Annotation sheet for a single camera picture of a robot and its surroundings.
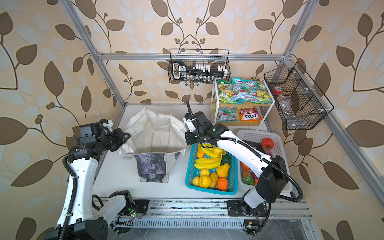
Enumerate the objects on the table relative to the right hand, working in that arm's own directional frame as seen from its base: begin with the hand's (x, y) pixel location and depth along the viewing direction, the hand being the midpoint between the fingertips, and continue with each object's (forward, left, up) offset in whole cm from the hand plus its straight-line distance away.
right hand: (186, 137), depth 77 cm
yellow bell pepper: (-19, -9, -11) cm, 24 cm away
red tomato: (+2, -48, -12) cm, 49 cm away
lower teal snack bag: (+17, -24, -1) cm, 29 cm away
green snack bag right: (+14, -40, +15) cm, 45 cm away
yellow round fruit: (-17, -4, -16) cm, 24 cm away
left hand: (0, +28, +6) cm, 28 cm away
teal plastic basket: (-16, -24, -14) cm, 32 cm away
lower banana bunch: (-7, -11, -18) cm, 22 cm away
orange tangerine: (-19, -18, -14) cm, 30 cm away
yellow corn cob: (-16, -14, -16) cm, 26 cm away
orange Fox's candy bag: (+17, -38, -2) cm, 42 cm away
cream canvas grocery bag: (+9, +22, -18) cm, 30 cm away
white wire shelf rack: (+19, -31, -4) cm, 37 cm away
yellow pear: (-12, -19, -15) cm, 27 cm away
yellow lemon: (-13, -9, -16) cm, 22 cm away
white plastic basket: (-15, -32, -16) cm, 39 cm away
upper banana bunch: (+1, -15, -16) cm, 21 cm away
